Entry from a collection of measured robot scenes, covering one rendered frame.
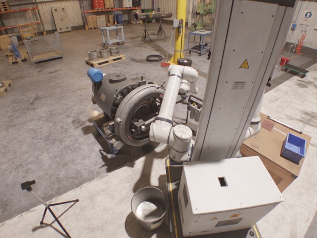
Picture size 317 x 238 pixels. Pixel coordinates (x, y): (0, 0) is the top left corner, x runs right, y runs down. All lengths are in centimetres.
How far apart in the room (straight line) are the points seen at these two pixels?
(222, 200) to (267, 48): 82
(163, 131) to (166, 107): 21
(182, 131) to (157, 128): 20
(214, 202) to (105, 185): 137
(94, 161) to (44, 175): 67
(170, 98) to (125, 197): 118
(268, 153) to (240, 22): 145
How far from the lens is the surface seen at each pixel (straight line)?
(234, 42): 84
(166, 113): 132
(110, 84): 206
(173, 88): 141
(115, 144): 174
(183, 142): 124
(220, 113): 100
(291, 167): 198
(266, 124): 234
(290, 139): 224
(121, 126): 161
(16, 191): 254
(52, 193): 224
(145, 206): 170
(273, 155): 197
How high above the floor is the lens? 170
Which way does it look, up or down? 38 degrees down
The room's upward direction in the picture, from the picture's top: straight up
